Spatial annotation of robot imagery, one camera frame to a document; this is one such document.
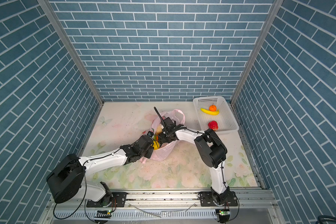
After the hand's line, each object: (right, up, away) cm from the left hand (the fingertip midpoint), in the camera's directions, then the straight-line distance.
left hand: (151, 147), depth 89 cm
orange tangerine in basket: (+46, +27, +23) cm, 58 cm away
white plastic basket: (+55, +18, +17) cm, 60 cm away
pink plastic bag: (-3, -5, -10) cm, 11 cm away
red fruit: (+43, +14, +11) cm, 47 cm away
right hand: (+6, +5, +7) cm, 11 cm away
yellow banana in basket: (+46, +23, +23) cm, 56 cm away
